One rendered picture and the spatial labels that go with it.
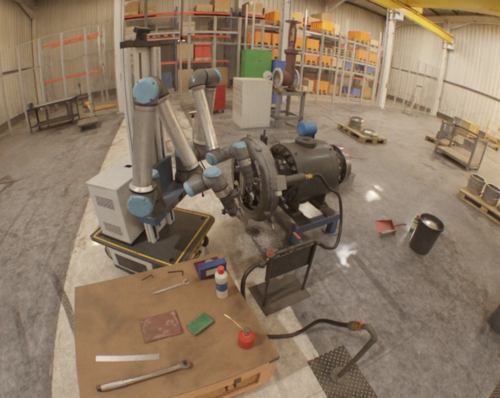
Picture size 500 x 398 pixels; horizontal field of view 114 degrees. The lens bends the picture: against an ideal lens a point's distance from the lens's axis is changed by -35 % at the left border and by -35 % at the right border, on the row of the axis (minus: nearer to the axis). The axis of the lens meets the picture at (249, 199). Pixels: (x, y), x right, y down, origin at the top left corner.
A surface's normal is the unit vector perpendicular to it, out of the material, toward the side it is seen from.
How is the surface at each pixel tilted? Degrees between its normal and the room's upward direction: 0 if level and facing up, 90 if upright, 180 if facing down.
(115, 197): 90
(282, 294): 0
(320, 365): 0
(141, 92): 82
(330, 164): 57
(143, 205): 95
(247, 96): 90
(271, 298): 0
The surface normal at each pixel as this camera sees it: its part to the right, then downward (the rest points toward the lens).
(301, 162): 0.35, -0.24
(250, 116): 0.34, 0.51
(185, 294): 0.04, -0.85
